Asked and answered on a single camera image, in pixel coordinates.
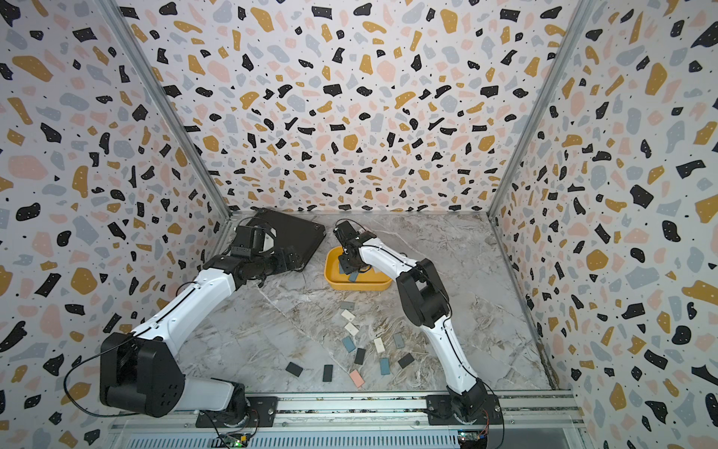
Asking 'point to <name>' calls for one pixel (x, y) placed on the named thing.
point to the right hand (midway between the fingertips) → (353, 263)
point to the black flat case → (302, 236)
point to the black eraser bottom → (327, 374)
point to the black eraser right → (406, 360)
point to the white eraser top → (348, 314)
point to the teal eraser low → (349, 343)
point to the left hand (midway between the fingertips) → (292, 259)
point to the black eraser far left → (294, 369)
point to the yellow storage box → (369, 280)
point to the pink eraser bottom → (356, 378)
